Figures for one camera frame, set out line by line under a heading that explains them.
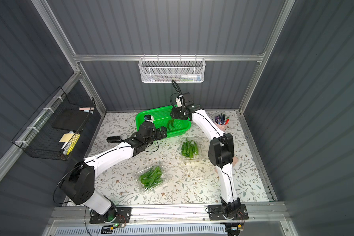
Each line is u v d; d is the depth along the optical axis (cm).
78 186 44
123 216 72
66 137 73
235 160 60
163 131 79
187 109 71
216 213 73
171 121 113
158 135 78
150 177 83
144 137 66
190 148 94
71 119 77
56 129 74
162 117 116
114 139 101
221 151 58
